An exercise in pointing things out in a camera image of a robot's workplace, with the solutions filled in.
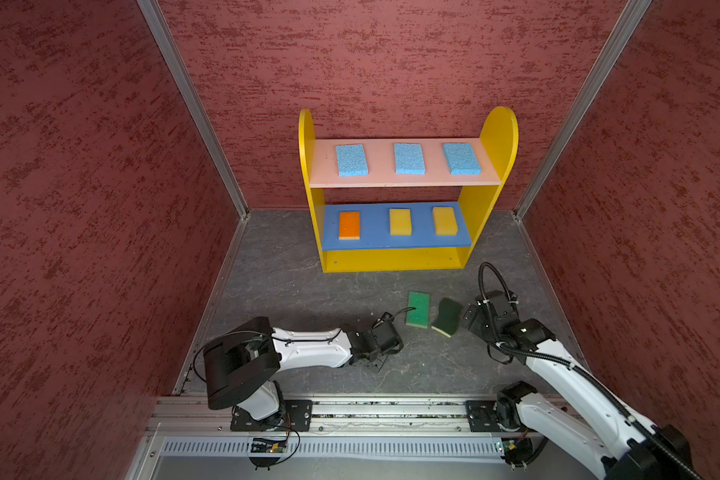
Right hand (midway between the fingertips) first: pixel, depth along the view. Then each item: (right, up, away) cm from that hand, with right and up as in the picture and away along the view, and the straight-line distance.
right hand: (475, 330), depth 83 cm
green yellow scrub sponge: (-14, +2, +8) cm, 16 cm away
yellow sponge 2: (-5, +32, +15) cm, 35 cm away
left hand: (-30, -8, +2) cm, 31 cm away
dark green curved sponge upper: (-6, +2, +8) cm, 10 cm away
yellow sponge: (-20, +31, +13) cm, 39 cm away
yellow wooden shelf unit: (-15, +41, +36) cm, 56 cm away
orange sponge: (-37, +31, +14) cm, 50 cm away
